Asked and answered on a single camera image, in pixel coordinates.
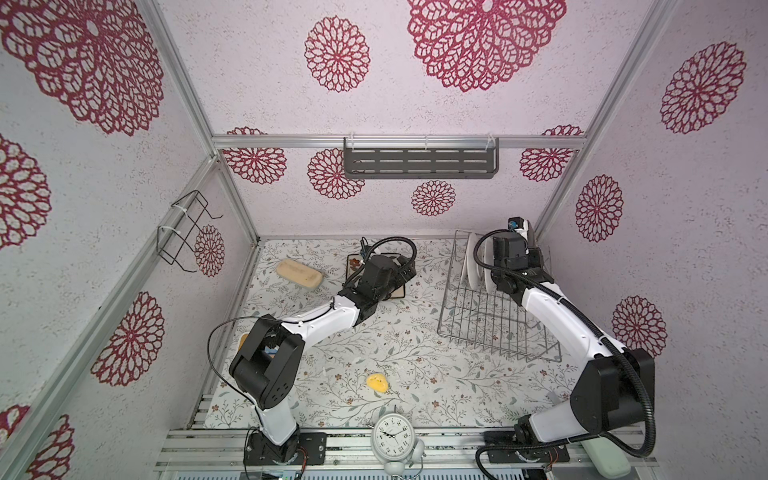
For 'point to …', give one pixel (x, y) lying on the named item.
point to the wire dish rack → (476, 313)
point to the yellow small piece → (378, 382)
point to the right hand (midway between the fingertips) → (537, 248)
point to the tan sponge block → (299, 273)
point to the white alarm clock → (393, 441)
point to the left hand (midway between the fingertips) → (406, 271)
